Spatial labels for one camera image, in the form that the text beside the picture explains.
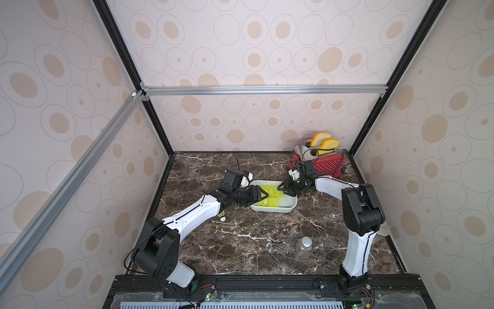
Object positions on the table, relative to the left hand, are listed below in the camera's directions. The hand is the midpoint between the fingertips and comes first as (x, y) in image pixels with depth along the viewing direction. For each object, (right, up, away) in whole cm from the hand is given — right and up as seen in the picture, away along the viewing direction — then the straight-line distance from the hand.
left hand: (268, 196), depth 79 cm
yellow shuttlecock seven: (+4, -4, +15) cm, 16 cm away
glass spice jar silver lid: (+13, -19, -5) cm, 24 cm away
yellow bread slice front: (+31, +23, +13) cm, 41 cm away
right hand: (+6, 0, +18) cm, 18 cm away
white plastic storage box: (+12, -5, +18) cm, 22 cm away
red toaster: (+32, +14, +16) cm, 38 cm away
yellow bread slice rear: (+27, +27, +18) cm, 42 cm away
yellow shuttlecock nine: (-21, -11, +12) cm, 27 cm away
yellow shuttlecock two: (+4, +1, +18) cm, 19 cm away
